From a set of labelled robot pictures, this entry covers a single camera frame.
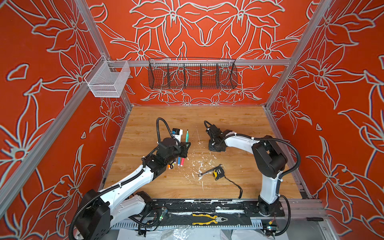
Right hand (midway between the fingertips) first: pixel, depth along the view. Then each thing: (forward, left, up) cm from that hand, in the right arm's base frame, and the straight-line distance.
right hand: (210, 147), depth 96 cm
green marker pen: (-5, +14, +21) cm, 26 cm away
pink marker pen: (-10, +18, 0) cm, 21 cm away
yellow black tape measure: (-18, -3, +3) cm, 18 cm away
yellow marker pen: (-18, +21, +17) cm, 32 cm away
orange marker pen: (-20, +23, +19) cm, 36 cm away
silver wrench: (-18, +7, +1) cm, 19 cm away
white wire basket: (+33, +65, +32) cm, 80 cm away
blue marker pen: (-9, +20, +1) cm, 22 cm away
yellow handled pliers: (-39, +1, +1) cm, 39 cm away
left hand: (-6, +13, +18) cm, 23 cm away
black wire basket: (+39, +11, +30) cm, 51 cm away
